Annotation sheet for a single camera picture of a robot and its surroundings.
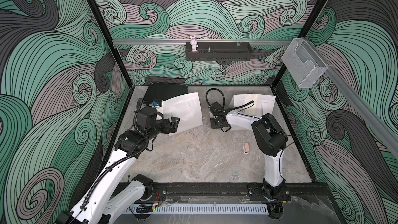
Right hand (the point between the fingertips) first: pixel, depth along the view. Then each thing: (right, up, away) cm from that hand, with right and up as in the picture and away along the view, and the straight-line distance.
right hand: (214, 125), depth 98 cm
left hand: (-24, +9, -27) cm, 37 cm away
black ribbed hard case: (-36, +23, +13) cm, 44 cm away
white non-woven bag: (-16, +12, -13) cm, 24 cm away
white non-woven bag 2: (+27, +13, -15) cm, 33 cm away
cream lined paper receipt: (+21, +11, -12) cm, 26 cm away
